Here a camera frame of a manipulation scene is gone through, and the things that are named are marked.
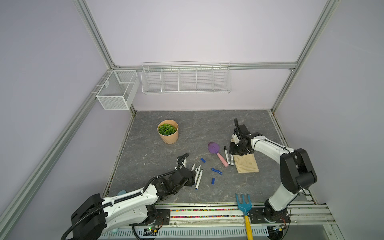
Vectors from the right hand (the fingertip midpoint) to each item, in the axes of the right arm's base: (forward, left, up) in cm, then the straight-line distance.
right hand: (232, 152), depth 93 cm
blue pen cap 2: (-10, +12, -3) cm, 16 cm away
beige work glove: (-6, -8, -4) cm, 11 cm away
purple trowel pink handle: (+4, +11, -1) cm, 12 cm away
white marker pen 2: (-3, 0, -3) cm, 4 cm away
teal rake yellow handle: (-30, -3, -3) cm, 30 cm away
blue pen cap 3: (-11, +9, -4) cm, 15 cm away
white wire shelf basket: (+49, +30, +23) cm, 62 cm away
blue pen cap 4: (-16, +13, -4) cm, 21 cm away
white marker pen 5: (-16, +21, -2) cm, 27 cm away
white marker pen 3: (-8, +25, -3) cm, 26 cm away
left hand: (-15, +25, +3) cm, 30 cm away
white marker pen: (+1, +3, -3) cm, 4 cm away
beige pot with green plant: (+11, +40, +9) cm, 43 cm away
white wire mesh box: (+39, +78, +20) cm, 89 cm away
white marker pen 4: (-12, +22, -3) cm, 25 cm away
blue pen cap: (-3, +18, -3) cm, 19 cm away
